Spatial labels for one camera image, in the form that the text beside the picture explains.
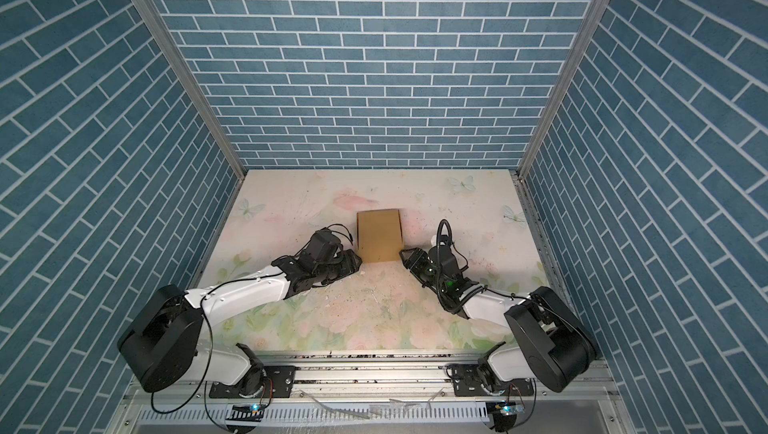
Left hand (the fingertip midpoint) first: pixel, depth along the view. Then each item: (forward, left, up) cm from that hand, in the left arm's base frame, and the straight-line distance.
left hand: (358, 264), depth 87 cm
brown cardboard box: (+11, -6, -2) cm, 13 cm away
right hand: (+2, -12, +2) cm, 12 cm away
